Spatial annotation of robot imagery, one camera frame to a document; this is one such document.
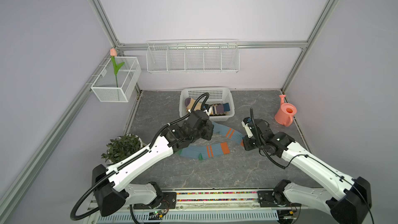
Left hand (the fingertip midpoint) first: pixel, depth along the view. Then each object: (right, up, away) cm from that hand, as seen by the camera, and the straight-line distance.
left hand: (211, 127), depth 72 cm
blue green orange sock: (-5, -17, +17) cm, 24 cm away
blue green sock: (+6, -5, +11) cm, 14 cm away
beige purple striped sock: (+7, +8, +31) cm, 32 cm away
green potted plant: (-43, -10, 0) cm, 44 cm away
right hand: (+18, -7, +8) cm, 21 cm away
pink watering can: (+46, +6, +21) cm, 52 cm away
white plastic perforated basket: (+6, +13, +33) cm, 36 cm away
